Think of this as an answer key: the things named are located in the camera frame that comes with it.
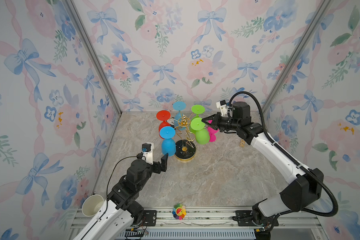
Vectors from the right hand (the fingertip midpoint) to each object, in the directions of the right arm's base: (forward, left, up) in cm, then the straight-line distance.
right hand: (201, 119), depth 73 cm
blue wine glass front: (-8, +17, -12) cm, 22 cm away
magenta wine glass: (+10, -10, -23) cm, 27 cm away
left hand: (-13, +20, -9) cm, 26 cm away
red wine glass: (+4, +19, -2) cm, 20 cm away
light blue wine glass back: (+2, +11, -3) cm, 11 cm away
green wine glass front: (-2, +2, -3) cm, 4 cm away
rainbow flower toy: (-35, +11, -30) cm, 47 cm away
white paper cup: (-34, +51, -22) cm, 66 cm away
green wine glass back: (+9, +1, -2) cm, 10 cm away
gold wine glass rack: (+1, +8, -30) cm, 31 cm away
